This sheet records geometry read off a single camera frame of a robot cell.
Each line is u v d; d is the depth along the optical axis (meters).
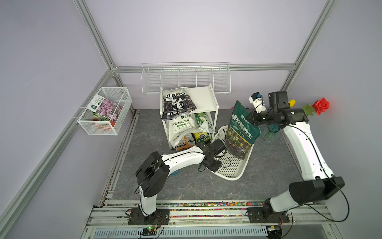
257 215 0.74
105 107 0.75
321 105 0.71
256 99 0.65
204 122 0.80
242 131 0.81
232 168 0.89
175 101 0.74
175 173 0.89
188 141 0.95
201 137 1.02
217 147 0.67
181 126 0.85
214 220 0.74
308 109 0.76
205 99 0.79
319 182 0.40
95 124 0.75
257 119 0.65
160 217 0.74
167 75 0.98
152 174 0.46
